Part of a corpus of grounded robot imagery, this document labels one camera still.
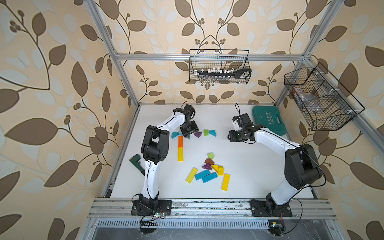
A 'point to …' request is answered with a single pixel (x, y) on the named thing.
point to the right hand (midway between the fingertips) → (231, 136)
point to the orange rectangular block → (180, 141)
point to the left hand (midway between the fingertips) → (197, 132)
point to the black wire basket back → (220, 66)
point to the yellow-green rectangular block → (191, 175)
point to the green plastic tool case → (270, 117)
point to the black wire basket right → (325, 103)
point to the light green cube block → (211, 155)
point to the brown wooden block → (209, 161)
